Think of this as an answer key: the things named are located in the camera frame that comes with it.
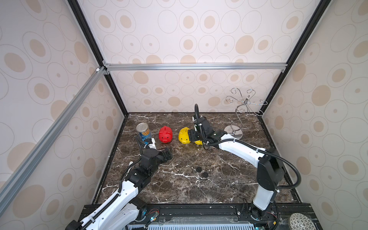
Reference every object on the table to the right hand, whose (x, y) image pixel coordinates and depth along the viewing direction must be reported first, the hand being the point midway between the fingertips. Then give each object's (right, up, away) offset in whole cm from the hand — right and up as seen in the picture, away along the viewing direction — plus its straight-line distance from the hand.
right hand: (198, 129), depth 88 cm
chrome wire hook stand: (+26, +14, -5) cm, 30 cm away
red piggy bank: (-22, -3, +9) cm, 23 cm away
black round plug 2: (+3, -27, -1) cm, 28 cm away
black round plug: (0, -25, +2) cm, 25 cm away
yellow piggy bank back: (-9, -4, +7) cm, 12 cm away
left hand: (-16, -10, -10) cm, 21 cm away
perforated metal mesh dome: (+48, -45, -18) cm, 68 cm away
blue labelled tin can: (-37, 0, +9) cm, 38 cm away
